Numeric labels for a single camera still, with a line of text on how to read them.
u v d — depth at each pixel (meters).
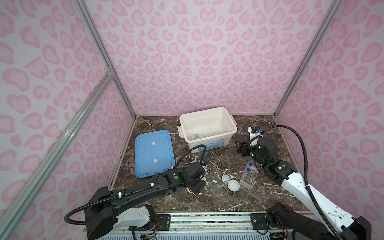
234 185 0.83
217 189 0.84
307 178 0.49
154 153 1.01
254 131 0.64
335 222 0.40
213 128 1.10
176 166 0.61
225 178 0.86
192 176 0.58
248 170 0.75
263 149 0.56
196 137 0.98
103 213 0.39
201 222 0.75
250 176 0.88
